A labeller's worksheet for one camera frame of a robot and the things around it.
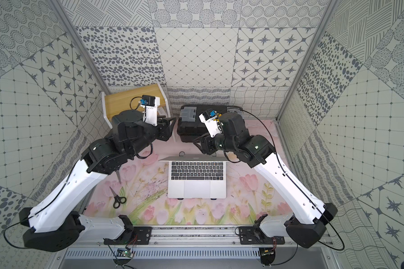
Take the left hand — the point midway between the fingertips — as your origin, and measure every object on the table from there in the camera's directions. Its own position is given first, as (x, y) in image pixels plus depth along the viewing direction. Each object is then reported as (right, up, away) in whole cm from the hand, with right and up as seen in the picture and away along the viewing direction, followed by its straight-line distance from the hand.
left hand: (167, 112), depth 59 cm
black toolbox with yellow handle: (+5, -4, +32) cm, 33 cm away
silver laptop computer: (+9, -30, +27) cm, 42 cm away
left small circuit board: (-22, -59, +11) cm, 64 cm away
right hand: (+12, -10, +6) cm, 17 cm away
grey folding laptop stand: (+1, -41, +25) cm, 49 cm away
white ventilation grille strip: (-3, -59, +12) cm, 60 cm away
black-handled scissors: (-32, -42, +25) cm, 58 cm away
